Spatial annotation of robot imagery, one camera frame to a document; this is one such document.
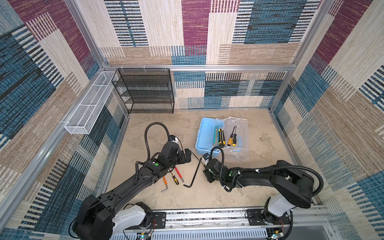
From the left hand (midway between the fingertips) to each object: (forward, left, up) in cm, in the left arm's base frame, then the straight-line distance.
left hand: (185, 151), depth 82 cm
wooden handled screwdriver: (+8, -26, -2) cm, 27 cm away
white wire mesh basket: (+17, +61, +5) cm, 63 cm away
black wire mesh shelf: (+49, +30, +3) cm, 57 cm away
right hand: (-5, -13, -14) cm, 20 cm away
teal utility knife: (+9, -18, -6) cm, 21 cm away
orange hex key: (-12, +11, -15) cm, 22 cm away
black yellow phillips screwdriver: (+9, -29, -2) cm, 30 cm away
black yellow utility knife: (+9, -21, -5) cm, 24 cm away
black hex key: (-7, -5, -15) cm, 17 cm away
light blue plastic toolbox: (+20, -13, -14) cm, 28 cm away
